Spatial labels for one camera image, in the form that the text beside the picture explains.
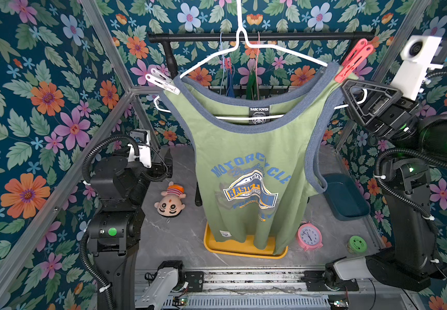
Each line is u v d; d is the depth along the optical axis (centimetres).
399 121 27
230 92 71
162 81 31
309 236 84
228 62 85
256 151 40
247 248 77
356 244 78
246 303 77
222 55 82
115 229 34
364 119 30
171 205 86
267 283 75
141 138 42
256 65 82
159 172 48
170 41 55
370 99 30
